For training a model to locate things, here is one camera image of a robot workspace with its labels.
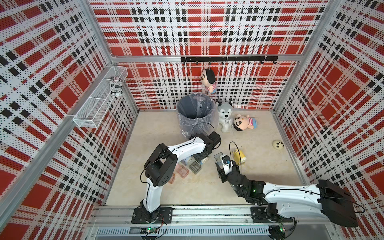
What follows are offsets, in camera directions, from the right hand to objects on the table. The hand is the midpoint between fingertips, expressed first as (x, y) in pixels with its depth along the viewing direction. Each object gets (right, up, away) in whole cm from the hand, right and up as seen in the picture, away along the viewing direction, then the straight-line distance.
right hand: (223, 161), depth 79 cm
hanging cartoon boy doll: (-7, +48, +12) cm, 50 cm away
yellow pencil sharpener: (+10, -1, +9) cm, 14 cm away
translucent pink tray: (-23, -9, +10) cm, 26 cm away
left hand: (-9, +1, +12) cm, 15 cm away
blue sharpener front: (-21, -2, +7) cm, 22 cm away
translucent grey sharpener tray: (-15, -7, +12) cm, 21 cm away
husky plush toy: (+4, +28, +17) cm, 33 cm away
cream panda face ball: (+39, +7, +17) cm, 43 cm away
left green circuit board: (-37, -30, -10) cm, 49 cm away
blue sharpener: (-10, -2, +7) cm, 12 cm away
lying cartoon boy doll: (+16, +21, +23) cm, 35 cm away
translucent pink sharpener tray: (-28, -12, +7) cm, 32 cm away
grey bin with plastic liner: (-14, +26, +20) cm, 35 cm away
